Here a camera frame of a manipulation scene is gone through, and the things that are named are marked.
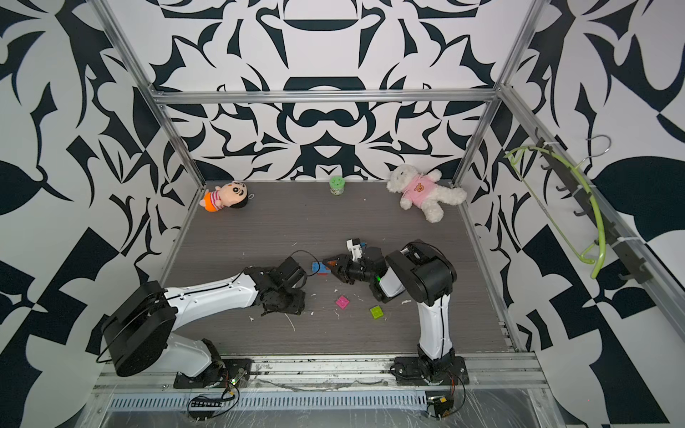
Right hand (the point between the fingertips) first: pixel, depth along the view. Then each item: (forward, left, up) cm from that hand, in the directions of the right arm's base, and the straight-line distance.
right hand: (325, 263), depth 90 cm
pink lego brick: (-12, -6, -4) cm, 14 cm away
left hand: (-11, +8, -3) cm, 14 cm away
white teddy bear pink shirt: (+31, -38, +2) cm, 49 cm away
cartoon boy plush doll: (+28, +37, +4) cm, 46 cm away
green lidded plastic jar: (+37, -3, -1) cm, 37 cm away
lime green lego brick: (-15, -16, -3) cm, 22 cm away
